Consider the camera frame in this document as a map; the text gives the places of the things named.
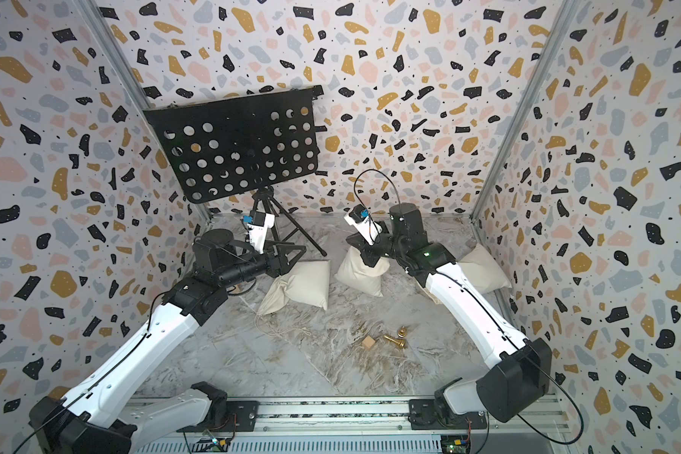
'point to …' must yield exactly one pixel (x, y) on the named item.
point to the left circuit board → (216, 445)
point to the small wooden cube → (369, 341)
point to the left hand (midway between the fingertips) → (301, 247)
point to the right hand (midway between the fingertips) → (350, 238)
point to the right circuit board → (455, 444)
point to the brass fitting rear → (399, 341)
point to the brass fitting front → (402, 332)
